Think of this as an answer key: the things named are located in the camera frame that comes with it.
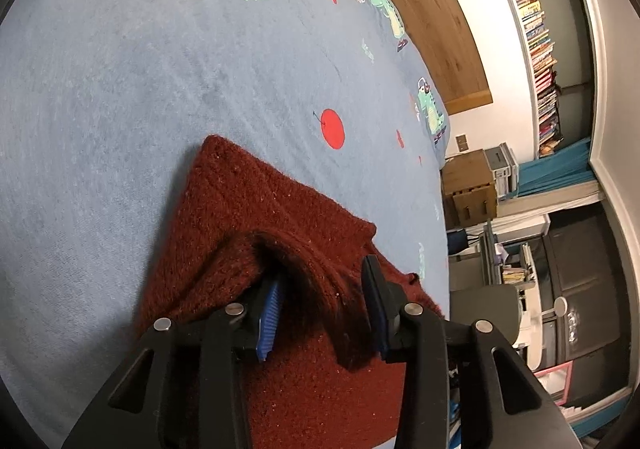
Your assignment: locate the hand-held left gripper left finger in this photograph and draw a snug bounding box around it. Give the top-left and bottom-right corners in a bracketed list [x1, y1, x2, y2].
[60, 277, 281, 449]

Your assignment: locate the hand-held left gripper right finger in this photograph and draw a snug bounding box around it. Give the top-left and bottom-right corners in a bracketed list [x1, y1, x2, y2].
[361, 255, 583, 449]

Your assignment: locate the dark red knitted sweater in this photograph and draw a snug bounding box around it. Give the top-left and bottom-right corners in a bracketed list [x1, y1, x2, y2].
[137, 134, 443, 449]

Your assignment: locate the grey chair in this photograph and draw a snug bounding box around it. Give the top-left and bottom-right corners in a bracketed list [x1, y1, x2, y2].
[450, 284, 523, 345]

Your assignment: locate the white desk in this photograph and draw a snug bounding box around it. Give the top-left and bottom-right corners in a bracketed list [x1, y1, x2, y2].
[480, 214, 551, 365]

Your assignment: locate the brown cardboard box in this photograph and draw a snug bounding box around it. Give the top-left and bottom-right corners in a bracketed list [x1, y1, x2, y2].
[442, 149, 498, 230]

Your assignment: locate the white desk lamp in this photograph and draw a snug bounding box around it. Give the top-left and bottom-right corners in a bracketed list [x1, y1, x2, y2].
[542, 296, 569, 326]

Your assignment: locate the grey storage box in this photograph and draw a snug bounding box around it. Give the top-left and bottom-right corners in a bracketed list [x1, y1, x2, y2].
[484, 143, 520, 201]

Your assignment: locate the teal curtain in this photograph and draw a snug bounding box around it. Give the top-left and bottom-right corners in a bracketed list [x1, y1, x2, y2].
[517, 136, 598, 197]

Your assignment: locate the blue printed blanket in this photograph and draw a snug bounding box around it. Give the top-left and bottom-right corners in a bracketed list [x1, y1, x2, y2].
[0, 0, 453, 449]

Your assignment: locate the wooden headboard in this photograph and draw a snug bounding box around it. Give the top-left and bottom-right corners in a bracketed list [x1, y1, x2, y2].
[330, 0, 493, 116]

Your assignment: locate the row of books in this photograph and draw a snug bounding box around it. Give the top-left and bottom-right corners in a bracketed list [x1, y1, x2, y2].
[482, 0, 563, 157]

